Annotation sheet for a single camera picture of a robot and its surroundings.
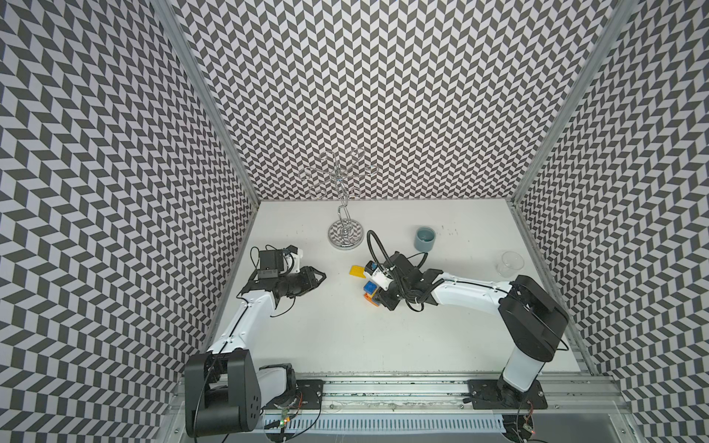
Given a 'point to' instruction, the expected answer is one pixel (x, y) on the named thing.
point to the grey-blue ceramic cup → (425, 237)
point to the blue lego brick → (369, 287)
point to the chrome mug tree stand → (344, 233)
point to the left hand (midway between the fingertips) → (321, 279)
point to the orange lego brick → (369, 298)
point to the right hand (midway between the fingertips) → (380, 296)
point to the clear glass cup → (510, 263)
